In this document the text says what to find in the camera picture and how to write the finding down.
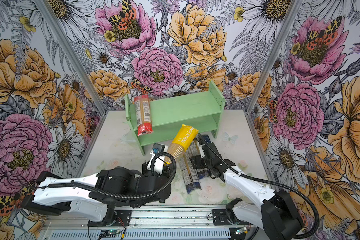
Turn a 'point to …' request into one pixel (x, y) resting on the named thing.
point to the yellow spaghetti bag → (182, 141)
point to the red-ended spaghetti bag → (142, 108)
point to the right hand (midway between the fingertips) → (198, 162)
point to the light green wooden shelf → (200, 111)
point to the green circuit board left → (110, 231)
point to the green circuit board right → (242, 230)
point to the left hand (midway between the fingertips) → (166, 165)
